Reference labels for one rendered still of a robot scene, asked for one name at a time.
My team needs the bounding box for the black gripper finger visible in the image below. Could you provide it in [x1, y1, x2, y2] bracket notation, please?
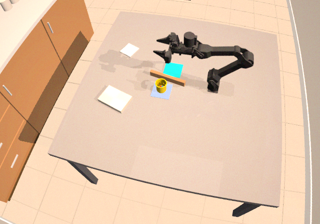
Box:
[156, 35, 170, 45]
[153, 50, 166, 61]

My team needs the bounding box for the beige flat slab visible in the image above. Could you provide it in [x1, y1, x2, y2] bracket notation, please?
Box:
[98, 85, 133, 114]

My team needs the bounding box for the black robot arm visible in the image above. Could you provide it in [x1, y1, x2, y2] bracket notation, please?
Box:
[170, 32, 254, 93]

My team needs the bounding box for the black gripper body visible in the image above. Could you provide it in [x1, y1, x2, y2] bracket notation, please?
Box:
[165, 32, 184, 64]

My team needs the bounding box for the brown wooden bar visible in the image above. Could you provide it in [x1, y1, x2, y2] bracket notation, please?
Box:
[150, 70, 186, 86]

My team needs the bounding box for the yellow cup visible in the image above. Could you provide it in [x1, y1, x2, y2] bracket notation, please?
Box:
[155, 78, 167, 93]

